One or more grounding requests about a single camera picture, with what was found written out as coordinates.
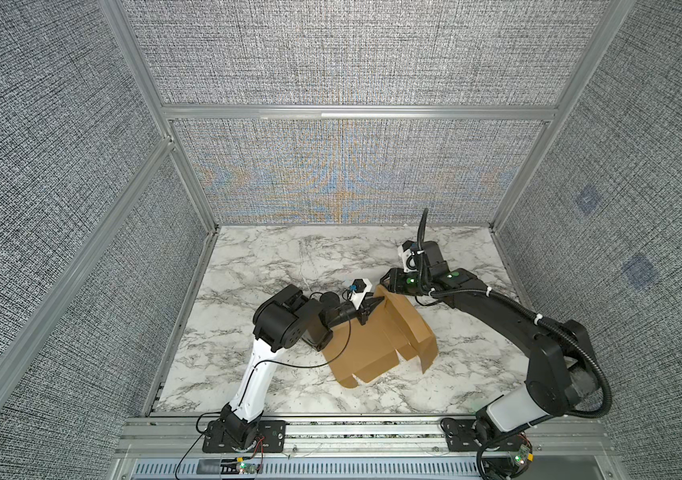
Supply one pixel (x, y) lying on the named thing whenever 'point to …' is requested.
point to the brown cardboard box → (365, 350)
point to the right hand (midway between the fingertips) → (385, 274)
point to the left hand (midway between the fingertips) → (387, 296)
